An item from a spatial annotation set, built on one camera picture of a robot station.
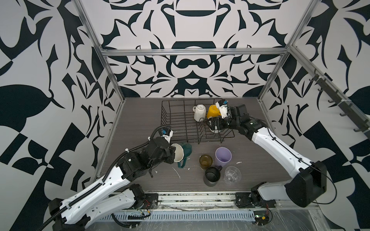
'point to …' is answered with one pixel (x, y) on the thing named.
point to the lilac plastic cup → (223, 155)
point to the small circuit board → (261, 217)
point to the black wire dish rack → (187, 120)
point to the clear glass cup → (232, 175)
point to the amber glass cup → (205, 161)
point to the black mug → (212, 175)
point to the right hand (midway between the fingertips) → (212, 119)
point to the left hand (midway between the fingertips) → (176, 145)
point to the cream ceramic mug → (199, 111)
